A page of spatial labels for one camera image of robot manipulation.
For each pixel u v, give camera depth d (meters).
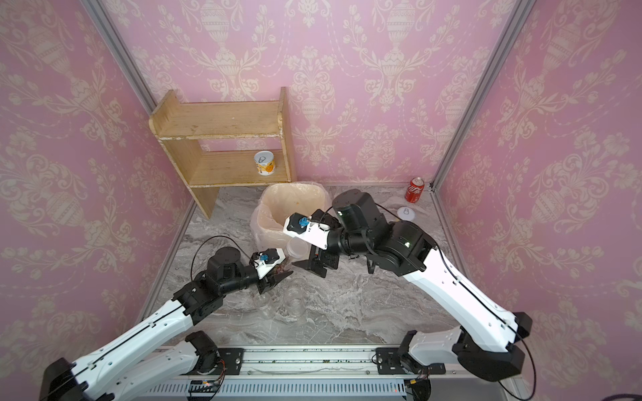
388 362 0.73
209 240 1.03
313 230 0.46
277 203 0.90
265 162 0.92
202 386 0.73
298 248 0.63
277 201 0.90
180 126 0.80
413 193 1.10
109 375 0.42
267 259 0.60
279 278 0.70
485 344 0.38
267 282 0.64
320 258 0.48
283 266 0.63
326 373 0.73
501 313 0.39
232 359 0.74
